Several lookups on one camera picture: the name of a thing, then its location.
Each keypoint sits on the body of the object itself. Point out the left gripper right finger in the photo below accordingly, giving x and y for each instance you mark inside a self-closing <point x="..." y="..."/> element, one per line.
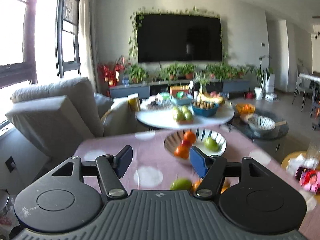
<point x="258" y="201"/>

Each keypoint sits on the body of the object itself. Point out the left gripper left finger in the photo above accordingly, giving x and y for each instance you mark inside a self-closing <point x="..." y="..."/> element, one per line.
<point x="72" y="194"/>

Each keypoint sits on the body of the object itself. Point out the green mango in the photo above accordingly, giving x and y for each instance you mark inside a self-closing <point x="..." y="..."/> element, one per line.
<point x="181" y="184"/>
<point x="211" y="144"/>

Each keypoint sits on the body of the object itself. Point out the orange with stem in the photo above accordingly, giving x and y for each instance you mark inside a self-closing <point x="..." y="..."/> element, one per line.
<point x="182" y="152"/>

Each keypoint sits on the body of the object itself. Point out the small red apple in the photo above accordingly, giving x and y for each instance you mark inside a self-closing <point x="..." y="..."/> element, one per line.
<point x="186" y="143"/>

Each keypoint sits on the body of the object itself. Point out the green mango on table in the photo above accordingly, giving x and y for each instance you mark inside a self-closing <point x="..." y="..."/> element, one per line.
<point x="181" y="184"/>

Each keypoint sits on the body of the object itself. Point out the small striped bowl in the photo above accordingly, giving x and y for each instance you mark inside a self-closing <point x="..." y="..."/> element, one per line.
<point x="261" y="124"/>

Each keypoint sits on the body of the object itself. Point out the dark round coffee table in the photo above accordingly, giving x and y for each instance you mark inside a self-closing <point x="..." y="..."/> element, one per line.
<point x="241" y="125"/>

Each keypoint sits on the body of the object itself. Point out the grey sofa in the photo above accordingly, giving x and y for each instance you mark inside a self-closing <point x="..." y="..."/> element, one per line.
<point x="56" y="118"/>

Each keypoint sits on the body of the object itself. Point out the yellow basket of oranges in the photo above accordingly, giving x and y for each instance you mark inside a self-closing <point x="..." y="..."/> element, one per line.
<point x="245" y="108"/>

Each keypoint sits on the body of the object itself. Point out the large striped white bowl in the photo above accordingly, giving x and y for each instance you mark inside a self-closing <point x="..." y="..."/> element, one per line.
<point x="174" y="140"/>

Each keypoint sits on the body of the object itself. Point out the blue bowl of nuts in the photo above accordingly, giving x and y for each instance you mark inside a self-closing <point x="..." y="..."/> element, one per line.
<point x="205" y="109"/>

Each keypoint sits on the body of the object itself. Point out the green pears on tray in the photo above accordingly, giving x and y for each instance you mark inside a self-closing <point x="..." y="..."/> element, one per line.
<point x="183" y="114"/>

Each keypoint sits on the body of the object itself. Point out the banana bunch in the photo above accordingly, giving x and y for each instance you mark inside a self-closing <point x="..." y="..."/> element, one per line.
<point x="216" y="98"/>

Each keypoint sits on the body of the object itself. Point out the tall plant white pot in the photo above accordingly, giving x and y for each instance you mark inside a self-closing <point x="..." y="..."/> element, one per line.
<point x="262" y="75"/>

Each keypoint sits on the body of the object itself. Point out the round white side table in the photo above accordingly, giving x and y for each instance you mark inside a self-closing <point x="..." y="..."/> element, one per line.
<point x="168" y="119"/>

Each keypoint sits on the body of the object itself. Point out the yellow tin can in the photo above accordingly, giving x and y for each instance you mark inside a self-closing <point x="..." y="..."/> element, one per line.
<point x="134" y="102"/>

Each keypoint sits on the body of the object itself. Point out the grey tv cabinet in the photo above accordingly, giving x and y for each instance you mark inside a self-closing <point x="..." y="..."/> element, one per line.
<point x="145" y="90"/>

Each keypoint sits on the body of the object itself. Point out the red flower decoration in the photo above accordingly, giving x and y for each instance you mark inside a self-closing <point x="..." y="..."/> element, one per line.
<point x="110" y="72"/>

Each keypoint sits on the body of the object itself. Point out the black wall television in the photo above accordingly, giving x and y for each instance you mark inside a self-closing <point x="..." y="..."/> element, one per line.
<point x="173" y="37"/>

